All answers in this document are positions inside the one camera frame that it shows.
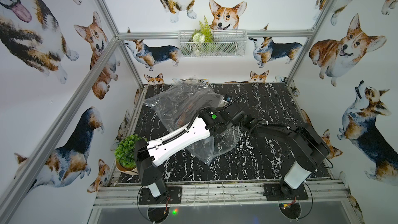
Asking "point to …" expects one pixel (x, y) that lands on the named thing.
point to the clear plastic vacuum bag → (180, 102)
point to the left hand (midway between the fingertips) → (221, 115)
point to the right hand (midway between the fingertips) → (213, 114)
